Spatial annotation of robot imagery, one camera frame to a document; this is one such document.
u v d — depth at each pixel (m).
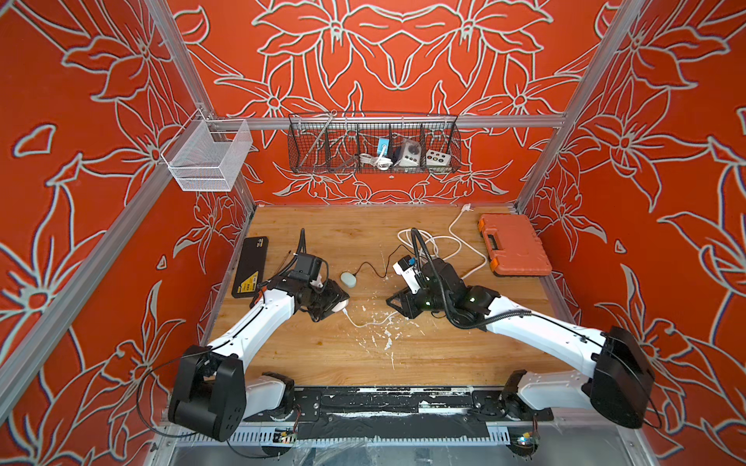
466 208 1.17
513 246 1.02
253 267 1.01
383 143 0.83
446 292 0.59
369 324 0.87
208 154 0.93
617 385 0.40
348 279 0.96
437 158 0.94
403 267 0.70
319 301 0.71
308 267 0.67
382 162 0.85
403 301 0.70
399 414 0.73
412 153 0.90
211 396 0.40
